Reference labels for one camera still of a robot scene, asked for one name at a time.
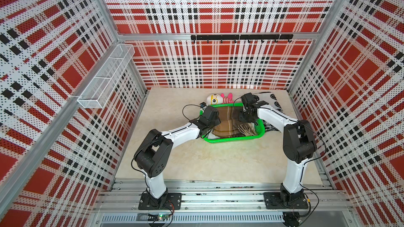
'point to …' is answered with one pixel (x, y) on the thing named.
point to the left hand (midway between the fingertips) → (219, 116)
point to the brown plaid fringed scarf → (230, 125)
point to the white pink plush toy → (216, 99)
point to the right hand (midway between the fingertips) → (244, 117)
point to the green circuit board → (162, 216)
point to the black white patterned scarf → (273, 104)
